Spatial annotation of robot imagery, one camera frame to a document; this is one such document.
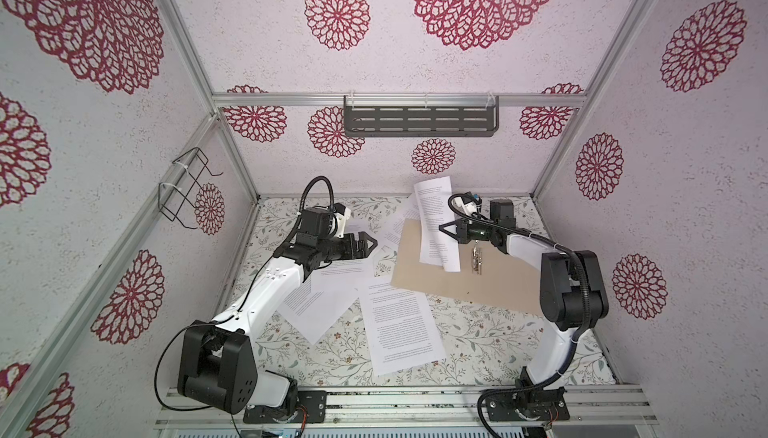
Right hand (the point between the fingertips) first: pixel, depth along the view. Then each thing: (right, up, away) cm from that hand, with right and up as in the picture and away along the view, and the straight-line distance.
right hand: (442, 224), depth 93 cm
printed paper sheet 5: (-17, -3, +16) cm, 24 cm away
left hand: (-24, -7, -10) cm, 27 cm away
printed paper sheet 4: (-40, -26, -1) cm, 47 cm away
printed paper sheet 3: (-33, -19, +5) cm, 38 cm away
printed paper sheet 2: (-13, -30, -6) cm, 33 cm away
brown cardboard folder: (+16, -17, +5) cm, 24 cm away
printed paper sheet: (-2, +5, -1) cm, 6 cm away
